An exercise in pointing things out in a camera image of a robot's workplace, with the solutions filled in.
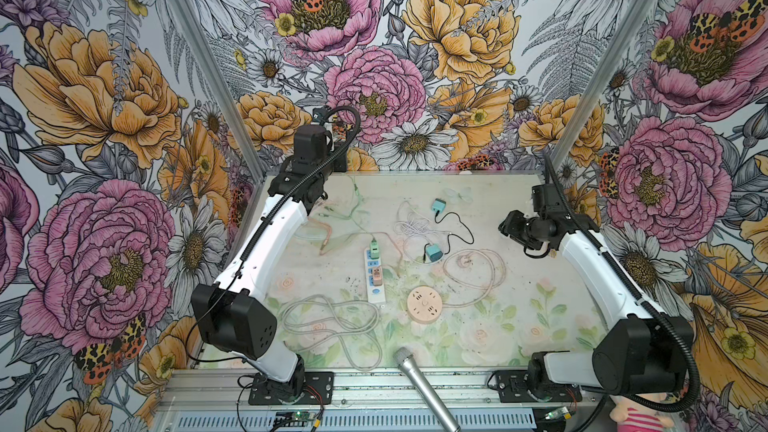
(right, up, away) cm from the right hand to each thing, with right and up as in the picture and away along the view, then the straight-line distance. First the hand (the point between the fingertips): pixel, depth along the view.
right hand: (505, 237), depth 84 cm
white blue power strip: (-36, -17, +4) cm, 40 cm away
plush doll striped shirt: (+21, -36, -18) cm, 46 cm away
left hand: (-46, +22, -4) cm, 51 cm away
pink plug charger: (-35, -11, +2) cm, 37 cm away
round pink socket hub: (-22, -19, +2) cm, 29 cm away
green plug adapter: (-37, -5, +8) cm, 38 cm away
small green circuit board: (-52, -40, -13) cm, 67 cm away
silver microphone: (-28, -28, -9) cm, 41 cm away
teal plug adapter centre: (-18, -6, +13) cm, 23 cm away
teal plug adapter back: (-14, +8, +28) cm, 33 cm away
